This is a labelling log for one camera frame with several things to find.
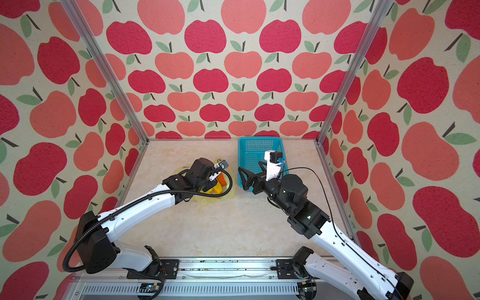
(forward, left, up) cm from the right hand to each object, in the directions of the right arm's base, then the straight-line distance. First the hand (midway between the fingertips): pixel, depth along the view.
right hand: (251, 170), depth 64 cm
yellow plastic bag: (-7, +9, -3) cm, 12 cm away
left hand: (+7, +18, -15) cm, 24 cm away
